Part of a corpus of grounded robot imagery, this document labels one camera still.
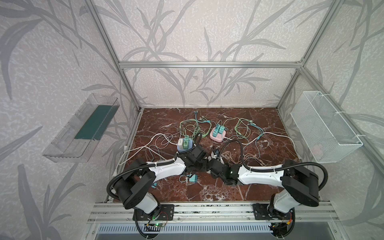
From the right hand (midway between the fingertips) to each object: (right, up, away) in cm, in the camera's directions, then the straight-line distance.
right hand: (212, 162), depth 87 cm
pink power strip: (+6, +14, +9) cm, 18 cm away
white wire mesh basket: (+47, +18, -24) cm, 56 cm away
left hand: (-2, 0, 0) cm, 2 cm away
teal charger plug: (-11, -7, -5) cm, 14 cm away
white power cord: (-43, +8, +11) cm, 45 cm away
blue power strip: (-17, +10, +4) cm, 20 cm away
